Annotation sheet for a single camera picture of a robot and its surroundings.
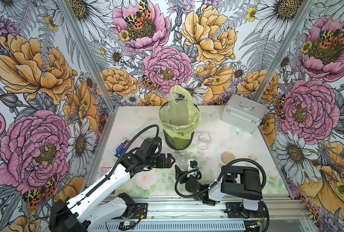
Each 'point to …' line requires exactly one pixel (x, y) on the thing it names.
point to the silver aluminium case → (243, 112)
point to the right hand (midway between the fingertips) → (181, 168)
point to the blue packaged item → (117, 149)
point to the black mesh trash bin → (175, 143)
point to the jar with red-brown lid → (182, 161)
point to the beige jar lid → (227, 157)
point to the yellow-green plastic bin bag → (179, 117)
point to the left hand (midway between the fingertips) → (166, 165)
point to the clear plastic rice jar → (204, 139)
